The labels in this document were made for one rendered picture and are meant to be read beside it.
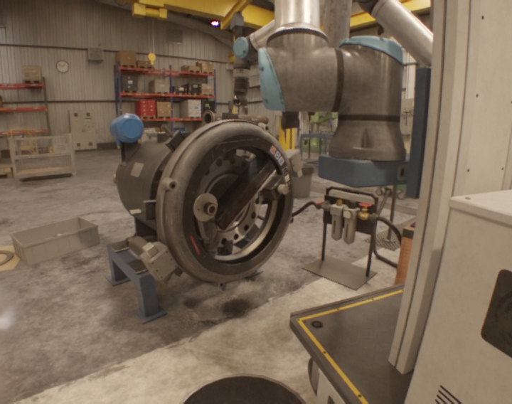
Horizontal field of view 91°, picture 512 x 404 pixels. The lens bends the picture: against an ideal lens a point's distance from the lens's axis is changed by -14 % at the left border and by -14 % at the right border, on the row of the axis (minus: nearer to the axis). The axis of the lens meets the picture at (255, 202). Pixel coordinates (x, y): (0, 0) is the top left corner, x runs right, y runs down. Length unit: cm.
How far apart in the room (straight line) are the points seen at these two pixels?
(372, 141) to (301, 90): 19
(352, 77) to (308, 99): 11
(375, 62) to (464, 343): 57
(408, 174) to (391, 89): 20
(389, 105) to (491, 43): 27
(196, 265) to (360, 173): 80
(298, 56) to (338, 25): 36
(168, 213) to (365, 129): 75
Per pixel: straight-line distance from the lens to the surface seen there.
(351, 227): 189
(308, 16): 75
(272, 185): 130
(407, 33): 130
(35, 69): 1615
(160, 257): 116
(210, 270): 127
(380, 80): 69
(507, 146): 90
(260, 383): 80
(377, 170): 68
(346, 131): 69
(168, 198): 111
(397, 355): 91
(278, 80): 66
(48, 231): 300
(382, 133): 68
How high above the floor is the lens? 94
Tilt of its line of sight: 14 degrees down
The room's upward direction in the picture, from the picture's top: straight up
